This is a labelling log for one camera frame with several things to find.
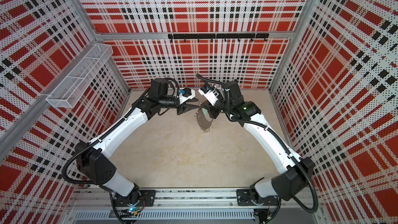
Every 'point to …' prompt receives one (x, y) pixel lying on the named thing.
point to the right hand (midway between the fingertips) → (204, 105)
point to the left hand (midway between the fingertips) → (197, 103)
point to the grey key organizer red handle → (205, 124)
